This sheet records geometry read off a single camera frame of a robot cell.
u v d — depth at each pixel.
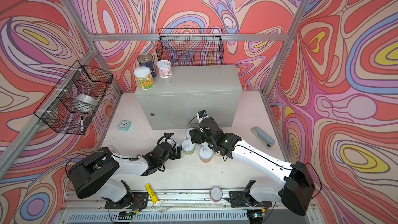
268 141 0.89
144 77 0.69
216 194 0.72
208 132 0.56
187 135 0.92
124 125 0.98
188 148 0.86
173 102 1.09
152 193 0.74
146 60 0.72
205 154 0.84
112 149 0.90
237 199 0.73
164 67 0.76
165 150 0.68
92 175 0.44
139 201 0.72
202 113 0.68
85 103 0.70
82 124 0.72
